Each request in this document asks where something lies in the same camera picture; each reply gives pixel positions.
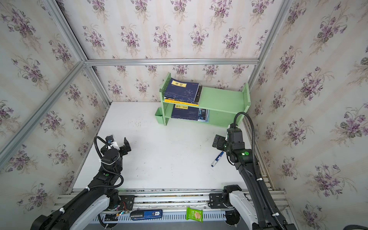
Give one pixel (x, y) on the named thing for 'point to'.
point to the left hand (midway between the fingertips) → (116, 139)
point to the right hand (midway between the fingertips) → (220, 141)
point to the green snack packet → (194, 214)
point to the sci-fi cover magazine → (203, 115)
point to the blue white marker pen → (217, 159)
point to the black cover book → (166, 97)
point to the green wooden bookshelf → (225, 107)
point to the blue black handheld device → (140, 214)
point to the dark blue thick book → (184, 112)
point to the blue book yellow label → (197, 98)
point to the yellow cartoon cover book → (181, 102)
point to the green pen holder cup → (159, 115)
